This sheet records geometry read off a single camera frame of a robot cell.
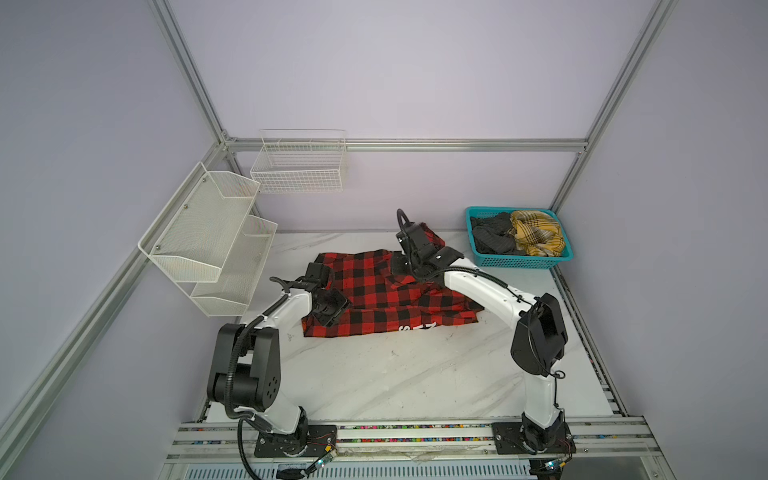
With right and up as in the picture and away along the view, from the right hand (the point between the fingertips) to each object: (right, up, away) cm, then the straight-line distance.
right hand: (389, 262), depth 88 cm
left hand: (-13, -15, +2) cm, 20 cm away
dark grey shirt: (+39, +10, +21) cm, 45 cm away
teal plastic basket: (+45, 0, +16) cm, 48 cm away
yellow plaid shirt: (+53, +10, +17) cm, 56 cm away
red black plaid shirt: (-2, -13, +11) cm, 17 cm away
